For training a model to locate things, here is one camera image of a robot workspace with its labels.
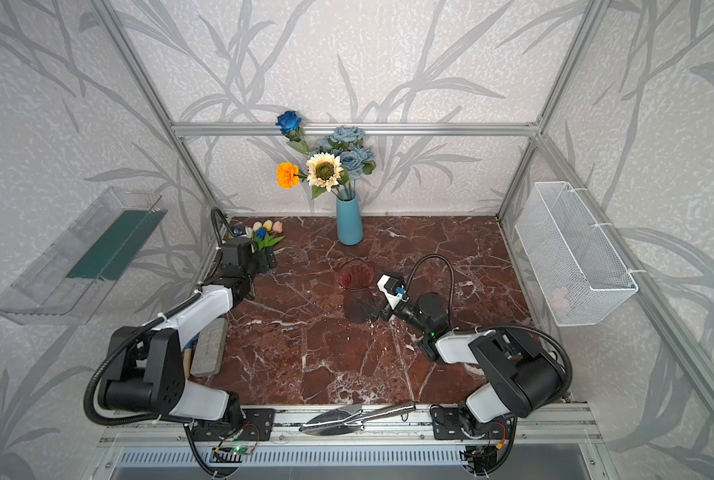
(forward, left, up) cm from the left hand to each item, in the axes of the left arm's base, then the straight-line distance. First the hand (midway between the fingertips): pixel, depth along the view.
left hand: (260, 241), depth 91 cm
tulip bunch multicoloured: (+16, +6, -16) cm, 23 cm away
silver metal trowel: (-45, -30, -16) cm, 56 cm away
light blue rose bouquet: (+18, -30, +18) cm, 39 cm away
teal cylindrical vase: (+12, -27, -4) cm, 29 cm away
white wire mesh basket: (-23, -77, +20) cm, 83 cm away
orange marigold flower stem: (+9, -11, +19) cm, 24 cm away
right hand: (-14, -34, +3) cm, 37 cm away
